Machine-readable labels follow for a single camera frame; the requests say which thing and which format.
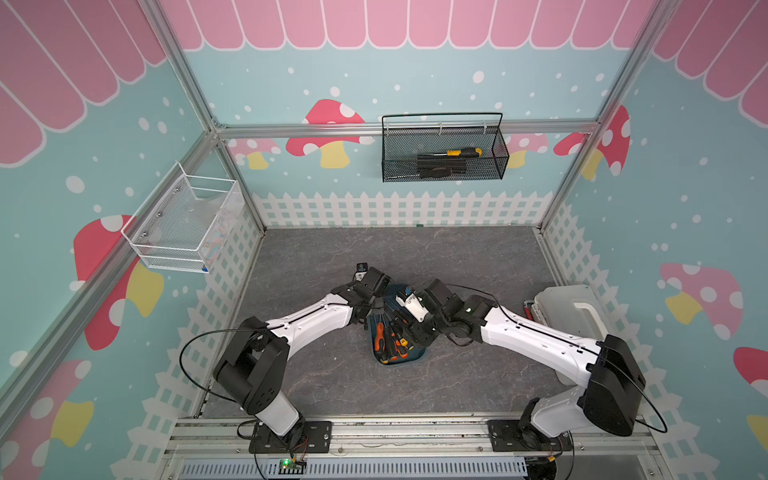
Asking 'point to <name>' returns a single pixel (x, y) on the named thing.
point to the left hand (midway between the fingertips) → (371, 305)
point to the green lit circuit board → (291, 467)
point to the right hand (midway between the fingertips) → (413, 327)
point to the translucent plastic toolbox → (572, 311)
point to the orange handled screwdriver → (380, 337)
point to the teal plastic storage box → (389, 345)
